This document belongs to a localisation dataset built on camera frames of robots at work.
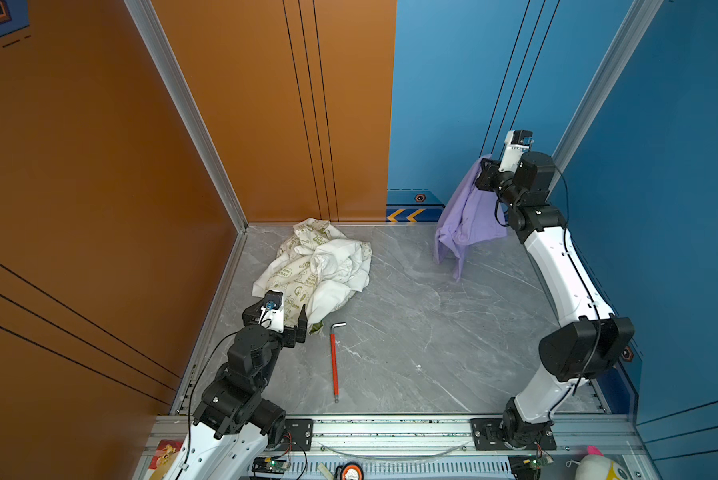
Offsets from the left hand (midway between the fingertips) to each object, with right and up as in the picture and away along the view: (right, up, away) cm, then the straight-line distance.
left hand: (284, 301), depth 71 cm
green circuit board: (-2, -39, -1) cm, 39 cm away
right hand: (+49, +36, +4) cm, 61 cm away
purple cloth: (+48, +22, +9) cm, 54 cm away
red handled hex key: (+11, -19, +14) cm, 26 cm away
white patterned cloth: (+5, +8, +17) cm, 19 cm away
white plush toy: (+70, -35, -6) cm, 79 cm away
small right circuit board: (+60, -38, -1) cm, 71 cm away
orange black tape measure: (+17, -38, -4) cm, 41 cm away
